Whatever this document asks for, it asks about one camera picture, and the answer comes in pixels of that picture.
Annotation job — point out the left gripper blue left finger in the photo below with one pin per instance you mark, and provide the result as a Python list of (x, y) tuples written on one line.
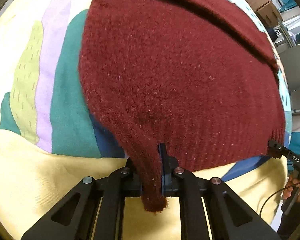
[(92, 209)]

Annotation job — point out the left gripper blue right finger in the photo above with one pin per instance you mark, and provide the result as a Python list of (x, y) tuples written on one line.
[(209, 209)]

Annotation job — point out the dark red knit sweater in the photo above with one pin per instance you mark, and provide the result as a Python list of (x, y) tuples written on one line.
[(196, 75)]

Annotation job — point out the person right hand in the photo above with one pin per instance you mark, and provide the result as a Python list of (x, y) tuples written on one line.
[(288, 192)]

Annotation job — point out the yellow dinosaur bed cover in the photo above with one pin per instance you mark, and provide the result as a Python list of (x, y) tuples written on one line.
[(47, 142)]

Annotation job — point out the grey chair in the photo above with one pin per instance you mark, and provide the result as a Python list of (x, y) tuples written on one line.
[(290, 59)]

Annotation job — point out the glass desk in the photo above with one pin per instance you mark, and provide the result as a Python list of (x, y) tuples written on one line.
[(291, 20)]

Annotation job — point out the wooden drawer cabinet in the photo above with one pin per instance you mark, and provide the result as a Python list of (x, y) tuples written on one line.
[(266, 12)]

